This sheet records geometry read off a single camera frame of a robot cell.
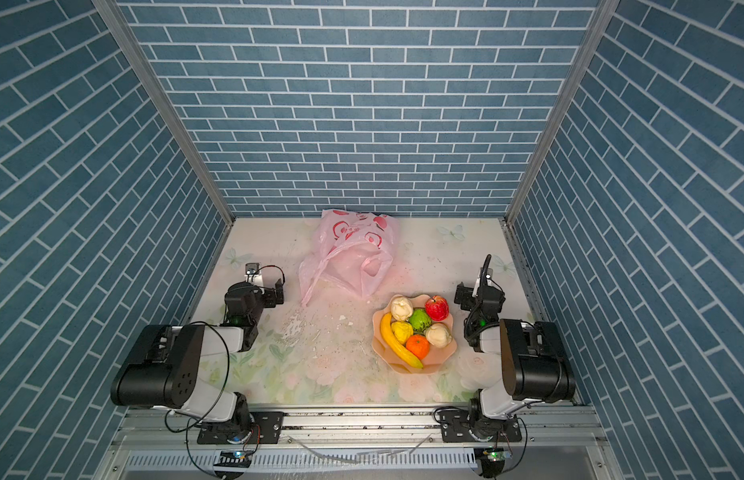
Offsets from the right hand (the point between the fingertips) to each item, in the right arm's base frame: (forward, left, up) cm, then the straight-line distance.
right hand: (477, 282), depth 94 cm
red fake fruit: (-12, +14, +4) cm, 19 cm away
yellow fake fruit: (-18, +23, -1) cm, 29 cm away
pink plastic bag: (+4, +40, +8) cm, 41 cm away
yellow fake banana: (-22, +25, -1) cm, 33 cm away
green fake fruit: (-15, +18, +1) cm, 24 cm away
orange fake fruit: (-22, +18, -1) cm, 28 cm away
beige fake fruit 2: (-19, +13, 0) cm, 23 cm away
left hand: (-5, +67, +2) cm, 68 cm away
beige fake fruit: (-13, +24, +4) cm, 27 cm away
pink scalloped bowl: (-24, +13, -4) cm, 27 cm away
